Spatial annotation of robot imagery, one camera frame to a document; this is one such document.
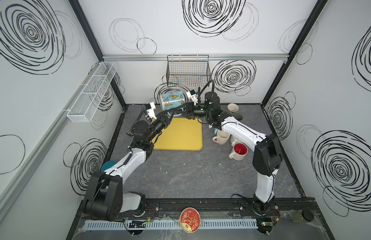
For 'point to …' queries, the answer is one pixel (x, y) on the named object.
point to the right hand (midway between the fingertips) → (173, 111)
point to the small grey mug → (233, 107)
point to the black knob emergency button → (307, 215)
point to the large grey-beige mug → (238, 116)
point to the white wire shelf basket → (83, 109)
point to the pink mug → (222, 137)
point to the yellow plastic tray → (181, 134)
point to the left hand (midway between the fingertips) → (176, 110)
